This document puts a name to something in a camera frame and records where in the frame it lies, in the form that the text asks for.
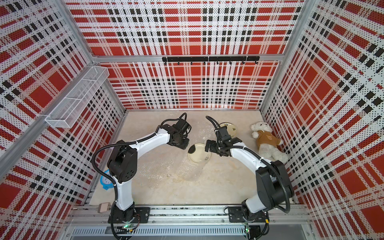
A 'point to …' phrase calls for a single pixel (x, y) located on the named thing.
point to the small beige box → (104, 207)
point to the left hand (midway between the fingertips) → (185, 144)
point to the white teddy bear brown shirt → (266, 142)
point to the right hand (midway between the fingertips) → (214, 148)
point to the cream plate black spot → (197, 153)
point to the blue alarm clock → (106, 180)
